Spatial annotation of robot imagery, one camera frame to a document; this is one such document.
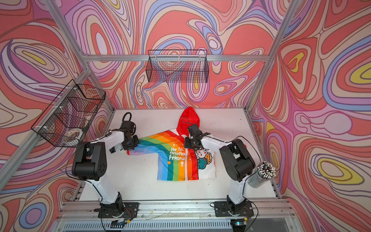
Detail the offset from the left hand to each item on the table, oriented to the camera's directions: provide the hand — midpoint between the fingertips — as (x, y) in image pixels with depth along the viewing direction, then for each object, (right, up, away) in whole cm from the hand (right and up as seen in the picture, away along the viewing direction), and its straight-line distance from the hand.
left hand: (137, 144), depth 98 cm
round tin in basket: (-23, +10, -26) cm, 36 cm away
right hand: (+34, -2, -2) cm, 35 cm away
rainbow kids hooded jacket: (+28, -10, -9) cm, 31 cm away
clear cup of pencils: (+72, -9, -29) cm, 78 cm away
